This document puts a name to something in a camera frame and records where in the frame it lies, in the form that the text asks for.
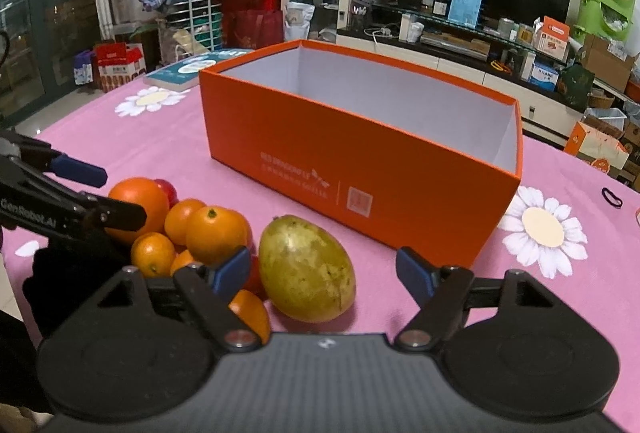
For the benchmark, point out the orange cardboard box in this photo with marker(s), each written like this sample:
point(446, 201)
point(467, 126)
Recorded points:
point(402, 153)

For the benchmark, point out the brown cardboard box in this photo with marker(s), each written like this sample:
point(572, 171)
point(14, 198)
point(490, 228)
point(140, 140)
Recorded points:
point(607, 61)

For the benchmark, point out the small kumquat orange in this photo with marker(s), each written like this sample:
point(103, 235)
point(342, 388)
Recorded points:
point(153, 254)

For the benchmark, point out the pink floral tablecloth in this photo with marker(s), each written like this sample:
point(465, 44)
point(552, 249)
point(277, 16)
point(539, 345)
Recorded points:
point(601, 281)

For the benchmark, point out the red white carton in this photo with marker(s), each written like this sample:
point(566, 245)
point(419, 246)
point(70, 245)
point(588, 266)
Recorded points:
point(118, 64)

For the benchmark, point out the yellow-green mango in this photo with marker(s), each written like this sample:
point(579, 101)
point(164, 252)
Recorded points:
point(305, 271)

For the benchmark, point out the orange tangerine with stem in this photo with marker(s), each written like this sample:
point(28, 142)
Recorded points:
point(214, 234)

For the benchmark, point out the red cherry tomato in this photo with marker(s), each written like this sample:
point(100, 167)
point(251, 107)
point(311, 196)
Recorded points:
point(169, 190)

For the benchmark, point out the large orange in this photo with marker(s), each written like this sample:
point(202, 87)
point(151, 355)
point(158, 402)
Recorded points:
point(146, 193)

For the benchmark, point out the orange white fruit carton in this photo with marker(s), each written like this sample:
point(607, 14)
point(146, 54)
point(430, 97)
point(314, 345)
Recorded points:
point(599, 150)

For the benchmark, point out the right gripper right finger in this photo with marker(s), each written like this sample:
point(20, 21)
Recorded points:
point(440, 293)

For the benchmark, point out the blue card on stand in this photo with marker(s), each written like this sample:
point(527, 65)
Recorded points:
point(464, 12)

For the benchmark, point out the teal book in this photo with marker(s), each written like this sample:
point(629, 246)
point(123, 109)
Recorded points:
point(183, 75)

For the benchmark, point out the white wire cart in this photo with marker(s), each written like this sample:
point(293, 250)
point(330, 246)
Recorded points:
point(200, 19)

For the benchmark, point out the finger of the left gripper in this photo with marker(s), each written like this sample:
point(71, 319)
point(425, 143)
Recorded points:
point(99, 212)
point(46, 159)

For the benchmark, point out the red gift bag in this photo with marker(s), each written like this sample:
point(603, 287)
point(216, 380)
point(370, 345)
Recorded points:
point(251, 24)

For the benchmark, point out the white glass-door cabinet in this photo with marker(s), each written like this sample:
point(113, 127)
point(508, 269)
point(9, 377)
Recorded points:
point(314, 19)

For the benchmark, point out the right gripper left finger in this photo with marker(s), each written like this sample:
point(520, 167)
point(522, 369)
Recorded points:
point(208, 292)

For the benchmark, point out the orange medicine box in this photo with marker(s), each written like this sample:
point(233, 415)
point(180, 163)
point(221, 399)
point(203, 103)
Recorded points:
point(551, 38)

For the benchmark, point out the small orange tangerine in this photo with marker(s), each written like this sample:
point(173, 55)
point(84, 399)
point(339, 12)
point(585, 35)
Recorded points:
point(177, 219)

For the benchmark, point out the green stacking baskets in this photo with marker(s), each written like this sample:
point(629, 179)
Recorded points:
point(606, 19)

